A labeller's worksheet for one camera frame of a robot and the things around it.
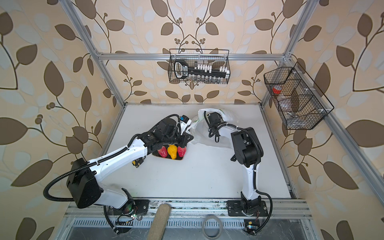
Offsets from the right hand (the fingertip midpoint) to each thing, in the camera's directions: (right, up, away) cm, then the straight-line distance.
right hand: (217, 129), depth 104 cm
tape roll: (-6, -42, -30) cm, 52 cm away
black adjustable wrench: (+9, -17, -12) cm, 23 cm away
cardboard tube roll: (-32, -41, -36) cm, 63 cm away
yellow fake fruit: (-29, -12, -15) cm, 35 cm away
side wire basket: (+43, +16, -22) cm, 51 cm away
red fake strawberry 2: (-24, -13, -15) cm, 31 cm away
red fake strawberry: (-35, -13, -14) cm, 40 cm away
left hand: (-16, -2, -28) cm, 32 cm away
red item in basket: (+34, +24, -15) cm, 44 cm away
